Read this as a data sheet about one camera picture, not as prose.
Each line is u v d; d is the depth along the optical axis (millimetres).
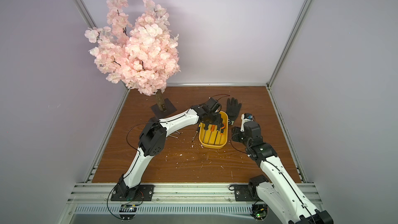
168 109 1050
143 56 587
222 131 927
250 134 576
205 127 948
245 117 707
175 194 746
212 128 946
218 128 948
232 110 1048
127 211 721
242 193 726
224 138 914
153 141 549
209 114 727
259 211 696
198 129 958
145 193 730
